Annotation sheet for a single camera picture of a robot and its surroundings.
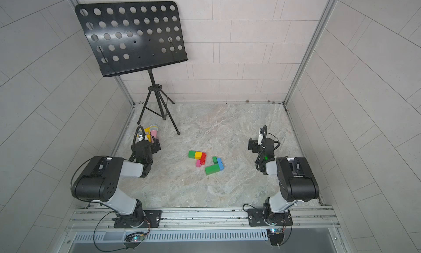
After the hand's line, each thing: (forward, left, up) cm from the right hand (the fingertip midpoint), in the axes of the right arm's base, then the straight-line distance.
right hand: (259, 136), depth 95 cm
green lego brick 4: (-17, +29, -4) cm, 34 cm away
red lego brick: (-11, +33, -1) cm, 35 cm away
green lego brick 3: (-17, +25, -2) cm, 31 cm away
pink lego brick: (-14, +35, -1) cm, 38 cm away
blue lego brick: (-14, +24, -2) cm, 28 cm away
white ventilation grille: (-44, +69, -4) cm, 81 cm away
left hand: (+2, +64, +2) cm, 64 cm away
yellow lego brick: (-9, +36, -1) cm, 37 cm away
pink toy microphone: (+8, +63, +1) cm, 64 cm away
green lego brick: (-8, +40, -2) cm, 40 cm away
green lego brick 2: (-12, +26, -1) cm, 29 cm away
